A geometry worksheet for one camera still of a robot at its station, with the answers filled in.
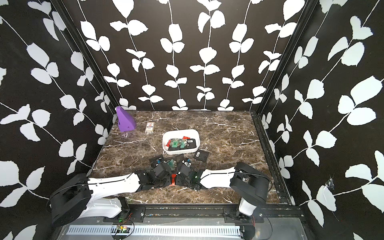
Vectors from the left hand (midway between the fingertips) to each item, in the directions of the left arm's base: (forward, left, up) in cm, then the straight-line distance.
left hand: (174, 178), depth 85 cm
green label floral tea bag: (+9, +1, 0) cm, 9 cm away
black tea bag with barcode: (+15, -17, -1) cm, 23 cm away
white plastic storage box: (+25, +3, +3) cm, 25 cm away
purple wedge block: (+39, +35, +6) cm, 53 cm away
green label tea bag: (+21, -5, +4) cm, 22 cm away
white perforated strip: (-25, +8, -1) cm, 26 cm away
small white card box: (+38, +20, +1) cm, 42 cm away
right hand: (-1, 0, +1) cm, 2 cm away
